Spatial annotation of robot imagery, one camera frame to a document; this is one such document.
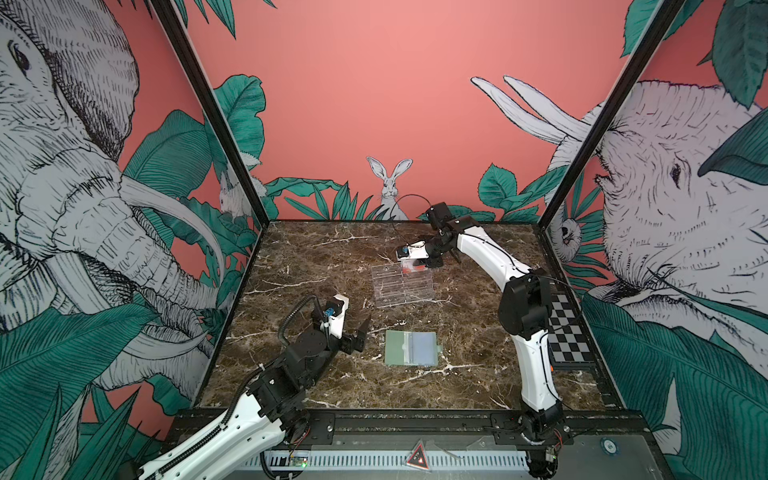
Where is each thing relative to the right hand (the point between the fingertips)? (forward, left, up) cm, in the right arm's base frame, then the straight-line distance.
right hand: (414, 250), depth 94 cm
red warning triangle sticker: (-54, 0, -13) cm, 55 cm away
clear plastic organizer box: (-6, +7, -12) cm, 15 cm away
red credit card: (-4, -1, -4) cm, 6 cm away
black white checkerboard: (-24, -45, -12) cm, 53 cm away
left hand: (-25, +16, +8) cm, 31 cm away
